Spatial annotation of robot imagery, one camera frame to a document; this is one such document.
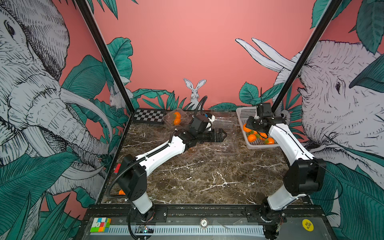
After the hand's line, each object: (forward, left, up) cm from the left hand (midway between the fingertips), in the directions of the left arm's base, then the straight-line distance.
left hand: (222, 133), depth 77 cm
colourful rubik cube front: (-36, +59, -19) cm, 71 cm away
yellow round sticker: (-40, -39, -24) cm, 61 cm away
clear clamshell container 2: (+21, -8, -14) cm, 26 cm away
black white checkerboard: (+33, +45, -21) cm, 59 cm away
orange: (+32, +26, -19) cm, 45 cm away
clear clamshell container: (+35, +34, -26) cm, 55 cm away
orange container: (+26, +27, -20) cm, 42 cm away
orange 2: (+9, -24, -19) cm, 32 cm away
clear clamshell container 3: (+6, -7, -25) cm, 27 cm away
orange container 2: (+6, -16, -5) cm, 18 cm away
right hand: (+12, -18, -4) cm, 22 cm away
